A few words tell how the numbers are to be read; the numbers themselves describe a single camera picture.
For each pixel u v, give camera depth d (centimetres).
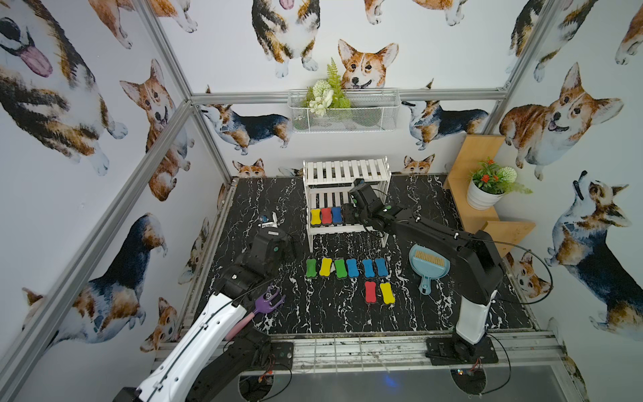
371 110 93
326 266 91
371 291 86
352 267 91
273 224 65
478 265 48
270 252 54
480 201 95
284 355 73
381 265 91
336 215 90
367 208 68
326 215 91
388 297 84
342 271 90
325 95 79
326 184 84
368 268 91
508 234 82
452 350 68
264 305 83
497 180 90
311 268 91
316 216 90
